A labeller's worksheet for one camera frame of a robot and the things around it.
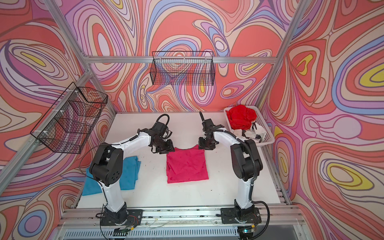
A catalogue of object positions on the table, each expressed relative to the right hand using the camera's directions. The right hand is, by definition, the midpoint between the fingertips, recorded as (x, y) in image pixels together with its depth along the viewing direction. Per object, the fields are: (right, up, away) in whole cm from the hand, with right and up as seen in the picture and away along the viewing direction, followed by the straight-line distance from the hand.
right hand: (204, 150), depth 95 cm
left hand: (-18, +1, -2) cm, 18 cm away
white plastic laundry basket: (+41, +20, +10) cm, 47 cm away
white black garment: (+36, +11, +5) cm, 38 cm away
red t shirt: (+28, +22, +11) cm, 37 cm away
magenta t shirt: (-11, -8, -6) cm, 15 cm away
